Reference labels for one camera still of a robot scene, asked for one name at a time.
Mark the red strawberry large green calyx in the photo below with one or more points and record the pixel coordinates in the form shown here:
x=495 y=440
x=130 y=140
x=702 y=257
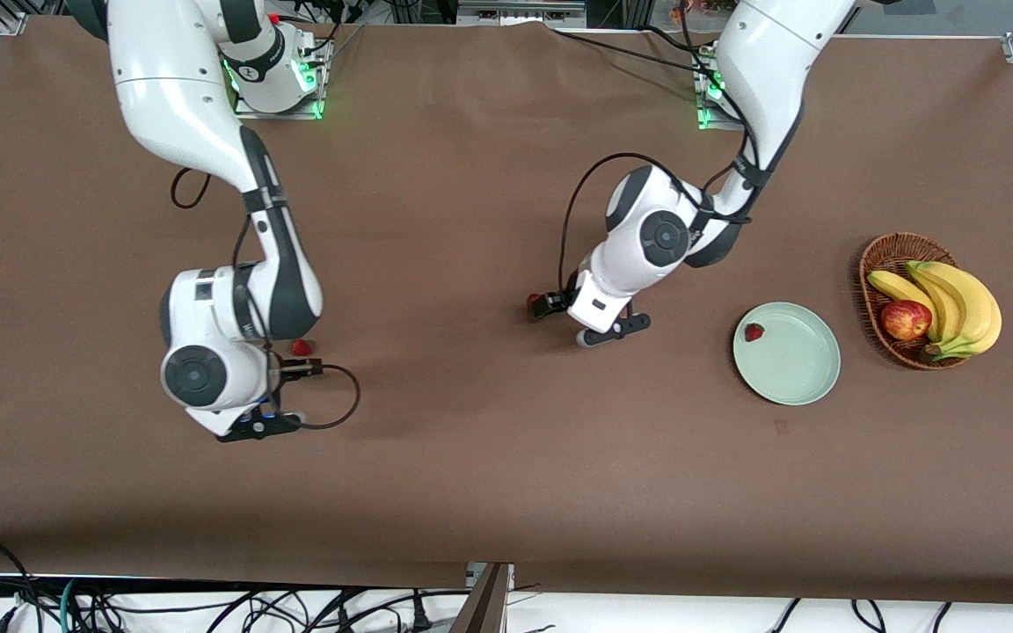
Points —
x=754 y=331

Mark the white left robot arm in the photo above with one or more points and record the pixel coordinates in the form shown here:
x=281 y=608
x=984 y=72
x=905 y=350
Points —
x=779 y=61

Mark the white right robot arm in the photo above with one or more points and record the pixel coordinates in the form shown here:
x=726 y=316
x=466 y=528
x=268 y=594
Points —
x=172 y=88

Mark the pale green round plate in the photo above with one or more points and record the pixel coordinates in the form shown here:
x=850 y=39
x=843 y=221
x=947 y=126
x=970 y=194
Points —
x=786 y=369

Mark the brown table cover sheet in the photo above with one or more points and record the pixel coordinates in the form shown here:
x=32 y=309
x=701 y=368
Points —
x=471 y=440

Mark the brown wicker basket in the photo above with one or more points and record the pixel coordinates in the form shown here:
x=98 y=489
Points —
x=885 y=255

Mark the short yellow banana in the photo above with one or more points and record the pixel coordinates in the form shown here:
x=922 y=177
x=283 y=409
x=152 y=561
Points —
x=898 y=288

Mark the orange toy items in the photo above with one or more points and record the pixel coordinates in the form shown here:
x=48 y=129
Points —
x=675 y=10

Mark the red apple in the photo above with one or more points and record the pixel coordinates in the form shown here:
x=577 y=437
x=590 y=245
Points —
x=906 y=319

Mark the medium yellow banana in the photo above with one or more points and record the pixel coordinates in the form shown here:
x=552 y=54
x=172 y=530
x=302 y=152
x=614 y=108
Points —
x=942 y=303

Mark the large yellow banana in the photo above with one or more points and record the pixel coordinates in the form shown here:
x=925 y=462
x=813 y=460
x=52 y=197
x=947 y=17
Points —
x=977 y=312

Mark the grey metal rail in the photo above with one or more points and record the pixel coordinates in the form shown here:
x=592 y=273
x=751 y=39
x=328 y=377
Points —
x=515 y=13

